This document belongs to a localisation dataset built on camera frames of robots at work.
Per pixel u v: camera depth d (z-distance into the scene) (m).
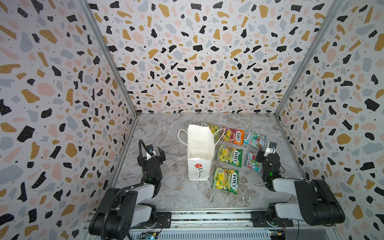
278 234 0.72
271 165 0.68
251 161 0.92
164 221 0.73
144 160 0.76
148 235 0.70
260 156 0.82
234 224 0.73
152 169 0.64
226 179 0.85
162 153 0.82
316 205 0.44
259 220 0.73
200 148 0.97
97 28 0.76
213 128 1.10
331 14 0.73
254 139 1.03
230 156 0.95
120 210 0.42
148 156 0.74
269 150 0.79
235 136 1.06
